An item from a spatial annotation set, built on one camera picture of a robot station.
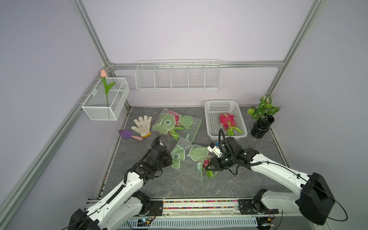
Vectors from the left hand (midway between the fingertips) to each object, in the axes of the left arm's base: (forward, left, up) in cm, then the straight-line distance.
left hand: (170, 157), depth 81 cm
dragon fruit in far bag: (+26, -4, -4) cm, 27 cm away
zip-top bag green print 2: (+27, +4, -2) cm, 27 cm away
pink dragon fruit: (+23, -40, -2) cm, 46 cm away
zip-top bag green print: (-3, -10, +2) cm, 11 cm away
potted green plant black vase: (+17, -56, +14) cm, 60 cm away
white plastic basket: (+43, -33, -8) cm, 55 cm away
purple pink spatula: (+28, +35, -14) cm, 47 cm away
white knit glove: (+32, +22, -11) cm, 41 cm away
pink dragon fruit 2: (-11, -20, +2) cm, 23 cm away
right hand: (-8, -19, +1) cm, 21 cm away
